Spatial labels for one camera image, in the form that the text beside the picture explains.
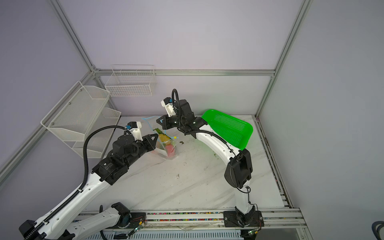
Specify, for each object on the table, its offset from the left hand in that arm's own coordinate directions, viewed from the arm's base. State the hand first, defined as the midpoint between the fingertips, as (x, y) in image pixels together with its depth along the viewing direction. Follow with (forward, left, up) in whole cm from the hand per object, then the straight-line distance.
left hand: (158, 135), depth 70 cm
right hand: (+8, +3, +1) cm, 9 cm away
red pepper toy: (+1, -4, -14) cm, 15 cm away
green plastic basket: (+29, -46, -29) cm, 61 cm away
